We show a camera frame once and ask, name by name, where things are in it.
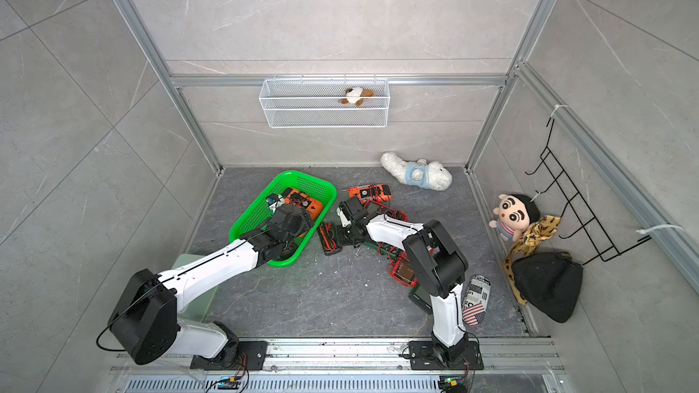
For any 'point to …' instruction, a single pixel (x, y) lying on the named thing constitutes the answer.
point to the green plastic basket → (258, 211)
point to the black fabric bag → (549, 282)
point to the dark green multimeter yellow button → (385, 248)
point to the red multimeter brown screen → (402, 271)
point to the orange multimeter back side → (370, 192)
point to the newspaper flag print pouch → (476, 300)
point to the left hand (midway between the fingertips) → (306, 213)
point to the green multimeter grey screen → (420, 297)
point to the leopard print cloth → (531, 238)
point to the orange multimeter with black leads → (301, 199)
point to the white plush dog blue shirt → (421, 173)
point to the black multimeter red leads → (328, 232)
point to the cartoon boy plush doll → (514, 215)
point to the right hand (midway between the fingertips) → (338, 238)
